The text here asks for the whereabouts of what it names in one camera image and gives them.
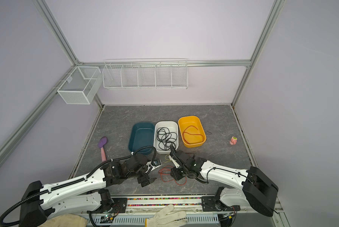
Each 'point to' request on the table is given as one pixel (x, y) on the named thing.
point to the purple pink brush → (102, 141)
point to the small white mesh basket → (81, 85)
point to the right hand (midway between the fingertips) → (173, 174)
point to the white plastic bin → (173, 126)
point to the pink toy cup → (233, 140)
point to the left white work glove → (67, 220)
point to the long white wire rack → (145, 74)
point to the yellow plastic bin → (192, 131)
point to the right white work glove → (163, 219)
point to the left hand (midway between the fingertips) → (151, 170)
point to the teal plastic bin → (142, 134)
